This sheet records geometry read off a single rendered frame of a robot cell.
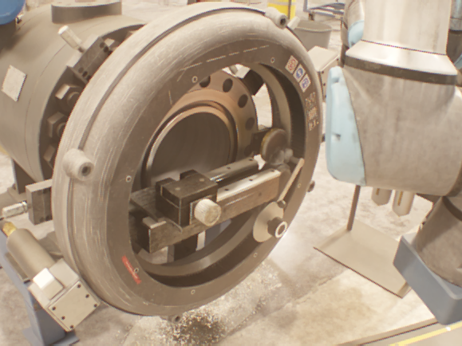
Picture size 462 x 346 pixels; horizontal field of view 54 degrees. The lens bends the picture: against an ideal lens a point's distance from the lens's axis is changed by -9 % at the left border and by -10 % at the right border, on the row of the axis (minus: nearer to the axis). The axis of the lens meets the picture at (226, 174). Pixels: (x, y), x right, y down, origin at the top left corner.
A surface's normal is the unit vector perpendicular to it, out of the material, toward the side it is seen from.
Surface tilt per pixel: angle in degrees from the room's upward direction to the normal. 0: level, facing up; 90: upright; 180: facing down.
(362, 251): 0
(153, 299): 90
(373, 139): 75
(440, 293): 90
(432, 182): 115
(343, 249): 0
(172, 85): 90
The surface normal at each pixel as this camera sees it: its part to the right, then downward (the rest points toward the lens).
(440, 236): -0.87, -0.19
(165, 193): -0.72, 0.27
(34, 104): -0.63, -0.10
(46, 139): 0.70, 0.38
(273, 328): 0.05, -0.87
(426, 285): -0.96, 0.08
